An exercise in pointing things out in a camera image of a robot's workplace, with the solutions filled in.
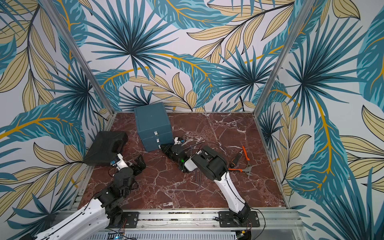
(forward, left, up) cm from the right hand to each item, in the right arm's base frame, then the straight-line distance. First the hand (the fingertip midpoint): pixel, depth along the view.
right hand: (160, 145), depth 96 cm
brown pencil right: (-19, -22, -4) cm, 29 cm away
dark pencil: (+2, -21, -3) cm, 22 cm away
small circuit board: (-46, +17, -7) cm, 50 cm away
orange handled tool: (-15, -55, -4) cm, 57 cm away
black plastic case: (-1, +33, +3) cm, 33 cm away
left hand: (-14, +10, +8) cm, 19 cm away
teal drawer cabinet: (+2, +1, +18) cm, 18 cm away
